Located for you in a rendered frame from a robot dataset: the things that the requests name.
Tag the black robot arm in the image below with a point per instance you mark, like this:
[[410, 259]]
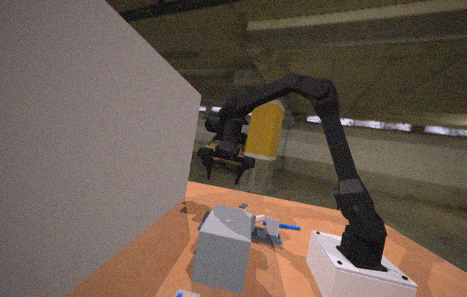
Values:
[[363, 240]]

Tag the large white wall panel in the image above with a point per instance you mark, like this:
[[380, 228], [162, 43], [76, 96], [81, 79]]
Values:
[[96, 140]]

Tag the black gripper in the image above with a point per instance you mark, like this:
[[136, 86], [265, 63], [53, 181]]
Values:
[[206, 154]]

